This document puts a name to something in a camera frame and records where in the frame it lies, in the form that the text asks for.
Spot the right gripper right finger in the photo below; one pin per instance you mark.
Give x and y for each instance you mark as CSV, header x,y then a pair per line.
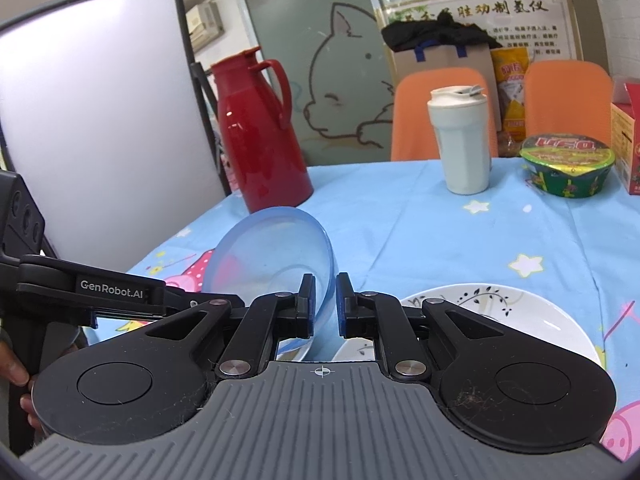
x,y
498,385

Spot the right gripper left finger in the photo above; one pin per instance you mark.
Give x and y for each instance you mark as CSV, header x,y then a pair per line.
x,y
141,385

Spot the white floral plate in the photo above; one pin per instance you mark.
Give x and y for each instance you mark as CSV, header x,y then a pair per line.
x,y
569,318

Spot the blue translucent plastic bowl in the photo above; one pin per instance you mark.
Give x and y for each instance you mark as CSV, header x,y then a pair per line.
x,y
270,251

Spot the left hand in dark sleeve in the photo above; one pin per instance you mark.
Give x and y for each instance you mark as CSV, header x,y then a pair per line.
x,y
16,374

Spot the black framed whiteboard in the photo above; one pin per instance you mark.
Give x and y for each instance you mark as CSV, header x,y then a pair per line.
x,y
103,117

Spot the blue cartoon tablecloth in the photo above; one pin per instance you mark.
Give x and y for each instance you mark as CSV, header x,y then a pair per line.
x,y
399,221

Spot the green instant noodle cup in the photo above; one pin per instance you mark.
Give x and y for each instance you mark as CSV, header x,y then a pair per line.
x,y
567,165

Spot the left orange chair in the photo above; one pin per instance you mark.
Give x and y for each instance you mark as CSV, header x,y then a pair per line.
x,y
413,136

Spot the orange chair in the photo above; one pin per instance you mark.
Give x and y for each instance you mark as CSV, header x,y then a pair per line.
x,y
567,96
413,136

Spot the white travel tumbler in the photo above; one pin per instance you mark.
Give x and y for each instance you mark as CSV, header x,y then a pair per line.
x,y
462,140

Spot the red thermos jug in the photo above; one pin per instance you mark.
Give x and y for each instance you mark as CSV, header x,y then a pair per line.
x,y
255,108

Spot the red cracker box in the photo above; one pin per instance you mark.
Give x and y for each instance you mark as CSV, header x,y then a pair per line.
x,y
625,131

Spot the right orange chair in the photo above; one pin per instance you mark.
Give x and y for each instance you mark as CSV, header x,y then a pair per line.
x,y
567,96

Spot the white air conditioner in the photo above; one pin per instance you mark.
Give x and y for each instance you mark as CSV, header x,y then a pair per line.
x,y
204,25

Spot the yellow snack bag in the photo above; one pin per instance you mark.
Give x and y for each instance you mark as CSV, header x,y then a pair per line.
x,y
510,66

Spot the brown paper bag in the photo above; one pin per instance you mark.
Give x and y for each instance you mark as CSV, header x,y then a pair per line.
x,y
436,57

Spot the black cloth on bag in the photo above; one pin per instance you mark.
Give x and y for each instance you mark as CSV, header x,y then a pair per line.
x,y
442,31

